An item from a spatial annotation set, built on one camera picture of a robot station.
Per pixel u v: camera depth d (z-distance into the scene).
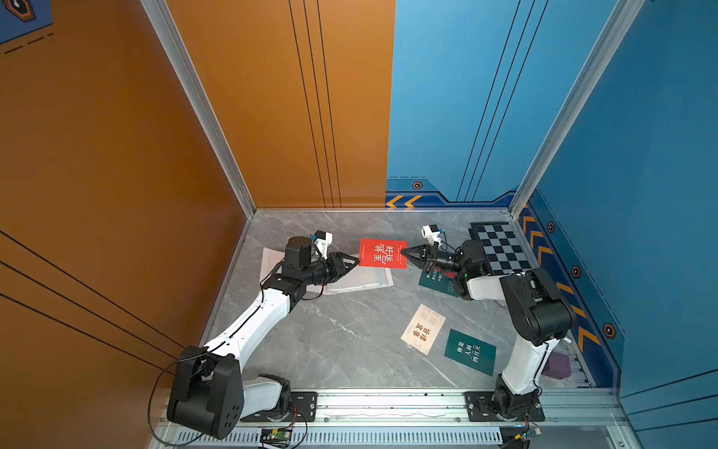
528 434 0.69
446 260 0.79
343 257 0.74
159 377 0.42
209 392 0.40
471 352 0.83
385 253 0.81
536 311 0.51
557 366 0.76
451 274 0.79
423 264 0.79
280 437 0.71
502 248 1.03
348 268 0.78
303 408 0.74
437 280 0.97
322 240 0.76
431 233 0.84
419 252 0.82
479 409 0.72
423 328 0.87
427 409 0.76
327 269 0.71
